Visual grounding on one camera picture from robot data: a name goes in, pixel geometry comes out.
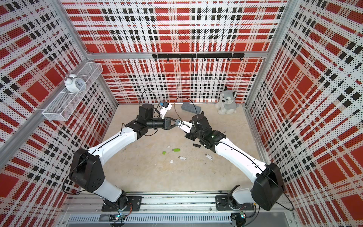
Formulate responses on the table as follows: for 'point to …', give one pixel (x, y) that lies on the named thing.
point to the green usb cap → (164, 152)
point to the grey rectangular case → (190, 107)
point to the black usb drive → (196, 145)
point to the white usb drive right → (209, 156)
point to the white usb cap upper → (168, 146)
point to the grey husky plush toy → (227, 103)
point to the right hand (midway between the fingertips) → (188, 124)
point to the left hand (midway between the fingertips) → (182, 123)
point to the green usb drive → (176, 150)
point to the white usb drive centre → (182, 158)
